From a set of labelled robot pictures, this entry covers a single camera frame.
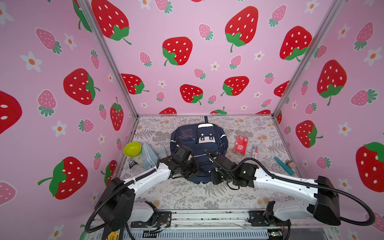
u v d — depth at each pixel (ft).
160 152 3.21
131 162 3.03
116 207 1.35
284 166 3.05
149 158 2.97
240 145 3.41
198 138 3.23
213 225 2.40
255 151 3.22
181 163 2.18
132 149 3.24
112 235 2.21
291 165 2.98
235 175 1.85
